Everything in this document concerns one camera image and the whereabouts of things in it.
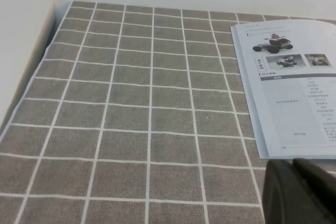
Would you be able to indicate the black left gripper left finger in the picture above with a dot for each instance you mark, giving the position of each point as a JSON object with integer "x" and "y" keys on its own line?
{"x": 288, "y": 199}

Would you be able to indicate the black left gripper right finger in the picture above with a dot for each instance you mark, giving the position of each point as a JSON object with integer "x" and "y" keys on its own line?
{"x": 320, "y": 182}

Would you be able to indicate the white robot catalogue book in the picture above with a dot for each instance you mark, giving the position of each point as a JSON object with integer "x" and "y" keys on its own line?
{"x": 288, "y": 74}

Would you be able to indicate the grey checked tablecloth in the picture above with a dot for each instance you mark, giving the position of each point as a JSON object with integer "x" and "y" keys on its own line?
{"x": 136, "y": 115}

